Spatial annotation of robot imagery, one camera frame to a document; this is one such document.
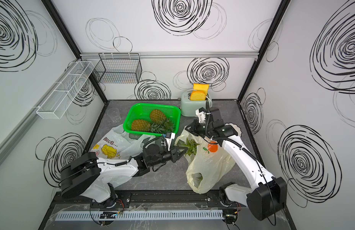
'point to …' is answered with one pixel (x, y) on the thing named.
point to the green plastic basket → (142, 110)
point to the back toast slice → (202, 87)
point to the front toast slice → (197, 95)
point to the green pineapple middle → (158, 117)
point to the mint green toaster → (189, 107)
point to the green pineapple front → (140, 125)
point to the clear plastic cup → (114, 114)
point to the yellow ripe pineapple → (192, 146)
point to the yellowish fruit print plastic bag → (208, 162)
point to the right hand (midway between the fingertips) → (184, 128)
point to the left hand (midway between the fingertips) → (188, 150)
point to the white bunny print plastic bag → (117, 143)
